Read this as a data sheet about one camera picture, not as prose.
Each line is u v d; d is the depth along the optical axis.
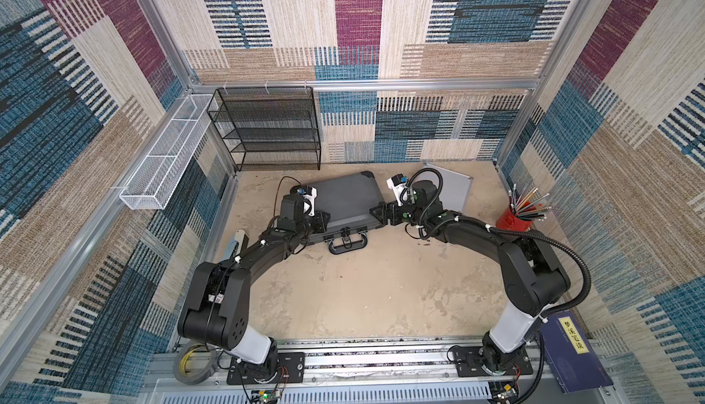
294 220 0.71
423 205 0.72
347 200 1.10
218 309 0.44
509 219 0.92
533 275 0.48
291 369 0.73
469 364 0.73
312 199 0.83
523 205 0.94
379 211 0.87
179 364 0.73
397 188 0.82
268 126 1.08
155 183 0.71
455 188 1.08
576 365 0.73
